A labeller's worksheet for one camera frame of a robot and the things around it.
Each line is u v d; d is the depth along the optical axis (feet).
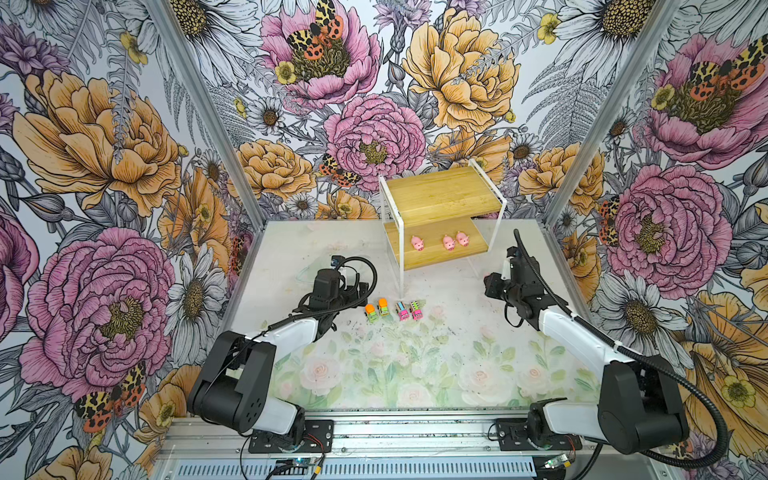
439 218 2.55
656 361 1.46
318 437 2.41
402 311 3.09
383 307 3.16
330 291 2.36
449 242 3.00
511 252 2.66
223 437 2.49
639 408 1.37
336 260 2.66
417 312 3.09
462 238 3.05
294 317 1.96
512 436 2.43
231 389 1.43
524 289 2.21
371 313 3.08
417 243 3.00
